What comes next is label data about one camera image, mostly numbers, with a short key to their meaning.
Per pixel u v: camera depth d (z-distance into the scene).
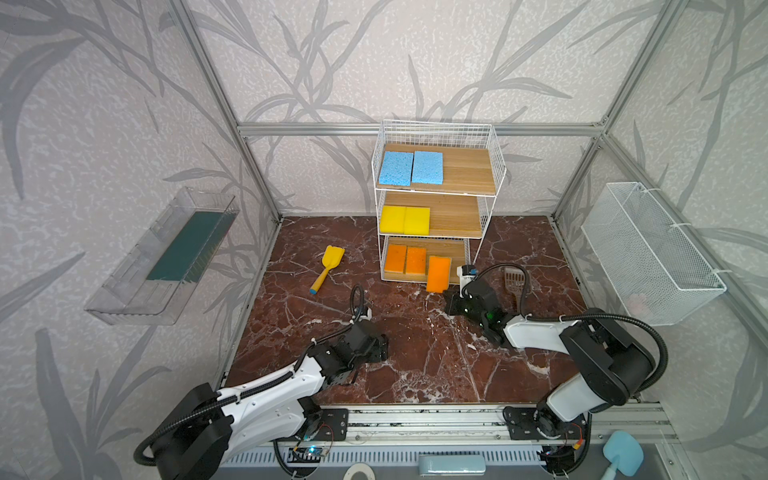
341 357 0.63
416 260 1.03
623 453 0.69
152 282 0.63
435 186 0.71
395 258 1.05
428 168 0.74
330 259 1.07
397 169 0.73
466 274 0.81
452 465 0.64
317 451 0.70
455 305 0.81
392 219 0.83
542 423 0.66
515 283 1.02
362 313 0.76
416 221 0.83
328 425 0.72
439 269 0.94
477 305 0.72
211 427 0.40
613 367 0.45
